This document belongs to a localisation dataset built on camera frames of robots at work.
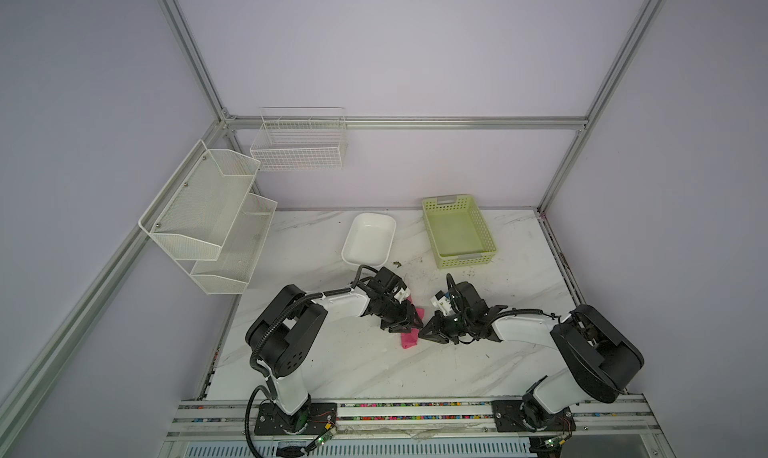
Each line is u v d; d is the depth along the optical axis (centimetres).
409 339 85
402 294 86
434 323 80
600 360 45
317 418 74
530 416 65
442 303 85
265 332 48
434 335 78
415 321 83
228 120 91
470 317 72
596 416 76
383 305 75
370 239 110
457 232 115
